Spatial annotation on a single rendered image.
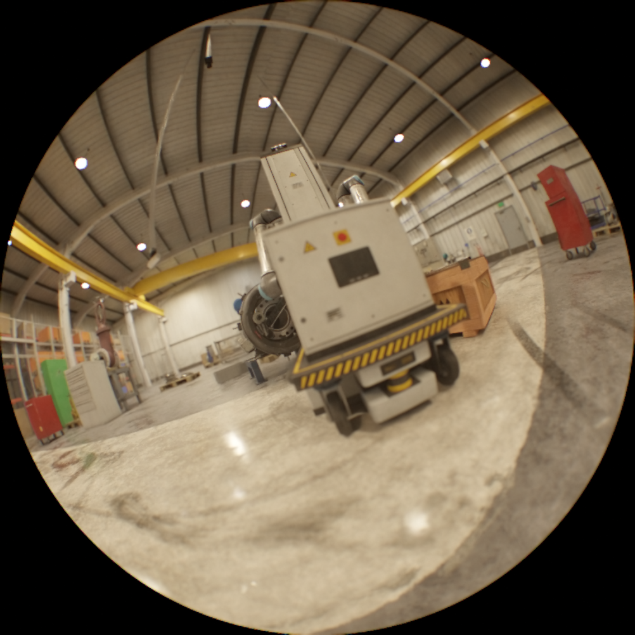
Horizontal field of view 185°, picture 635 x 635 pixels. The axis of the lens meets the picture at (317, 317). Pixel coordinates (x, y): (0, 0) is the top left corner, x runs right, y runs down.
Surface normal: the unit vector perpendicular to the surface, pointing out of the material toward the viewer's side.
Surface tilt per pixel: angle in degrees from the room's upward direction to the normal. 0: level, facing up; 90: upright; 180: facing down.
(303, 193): 90
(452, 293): 90
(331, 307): 90
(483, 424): 0
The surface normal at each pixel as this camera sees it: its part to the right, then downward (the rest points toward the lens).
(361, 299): 0.02, 0.00
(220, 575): -0.35, -0.94
